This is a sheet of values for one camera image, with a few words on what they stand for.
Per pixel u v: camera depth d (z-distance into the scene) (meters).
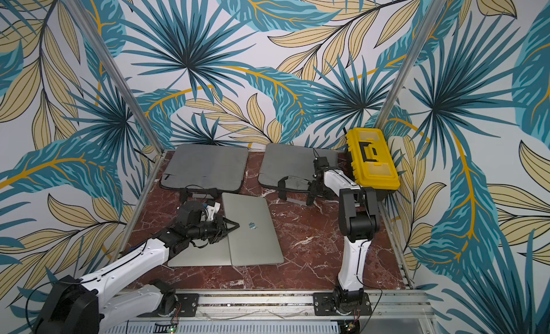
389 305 0.76
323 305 0.73
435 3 0.69
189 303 0.74
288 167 1.09
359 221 0.55
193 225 0.65
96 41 0.77
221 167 1.12
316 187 0.93
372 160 0.95
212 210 0.76
